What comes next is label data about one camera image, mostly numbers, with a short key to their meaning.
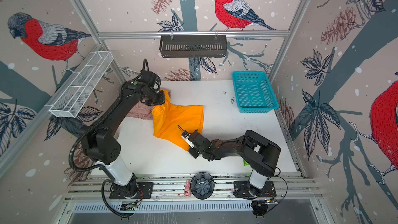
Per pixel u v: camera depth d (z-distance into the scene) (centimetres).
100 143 46
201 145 68
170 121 97
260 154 46
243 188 73
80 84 78
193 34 91
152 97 72
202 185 74
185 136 78
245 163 81
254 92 114
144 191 73
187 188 71
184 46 107
